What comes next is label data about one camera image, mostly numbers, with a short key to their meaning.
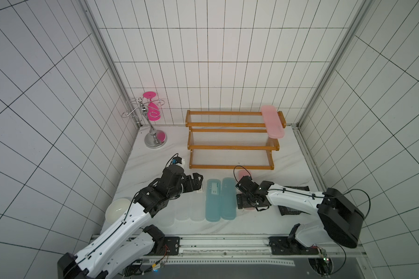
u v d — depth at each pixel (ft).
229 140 3.38
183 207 2.73
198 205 2.73
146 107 3.00
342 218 1.39
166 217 2.68
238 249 2.39
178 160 2.20
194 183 2.16
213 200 2.80
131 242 1.87
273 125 2.61
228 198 2.76
